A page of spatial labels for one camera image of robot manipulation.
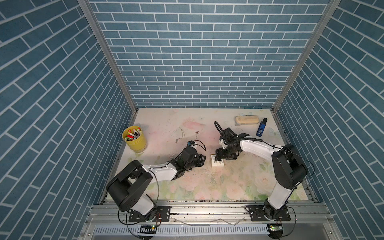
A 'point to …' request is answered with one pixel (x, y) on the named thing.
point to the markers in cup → (132, 135)
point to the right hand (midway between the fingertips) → (221, 158)
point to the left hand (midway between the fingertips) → (208, 159)
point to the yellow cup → (138, 145)
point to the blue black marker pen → (261, 127)
